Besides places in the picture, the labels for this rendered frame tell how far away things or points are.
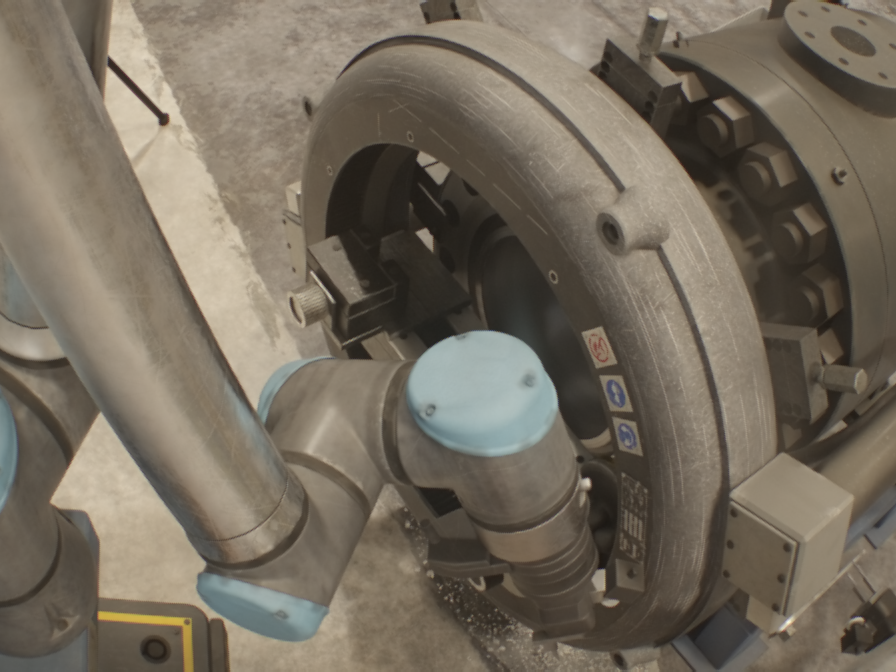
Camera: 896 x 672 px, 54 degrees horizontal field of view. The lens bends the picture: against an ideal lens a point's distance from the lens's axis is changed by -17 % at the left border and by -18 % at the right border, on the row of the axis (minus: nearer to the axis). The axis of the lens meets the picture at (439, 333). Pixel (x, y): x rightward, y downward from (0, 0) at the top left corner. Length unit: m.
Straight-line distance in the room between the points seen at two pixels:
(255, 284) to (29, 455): 1.26
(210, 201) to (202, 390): 1.67
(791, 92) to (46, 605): 1.00
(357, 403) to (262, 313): 1.26
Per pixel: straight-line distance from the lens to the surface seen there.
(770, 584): 0.87
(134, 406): 0.55
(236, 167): 2.29
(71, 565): 0.95
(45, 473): 0.85
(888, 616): 1.17
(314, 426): 0.72
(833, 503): 0.85
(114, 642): 1.28
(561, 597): 0.84
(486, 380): 0.68
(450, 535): 0.83
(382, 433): 0.71
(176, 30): 2.85
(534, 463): 0.70
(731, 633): 1.57
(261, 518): 0.62
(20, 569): 0.88
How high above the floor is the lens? 1.48
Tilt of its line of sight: 49 degrees down
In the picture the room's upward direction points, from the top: 7 degrees clockwise
